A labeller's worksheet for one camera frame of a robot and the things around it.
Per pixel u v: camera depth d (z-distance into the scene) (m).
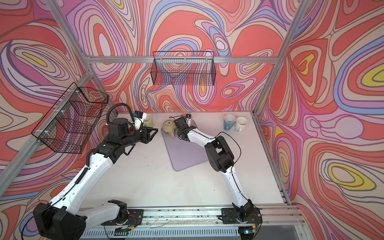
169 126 1.01
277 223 0.73
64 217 0.37
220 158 0.59
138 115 0.64
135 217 0.72
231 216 0.74
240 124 1.01
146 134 0.65
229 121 1.03
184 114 0.92
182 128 0.81
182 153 0.95
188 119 0.93
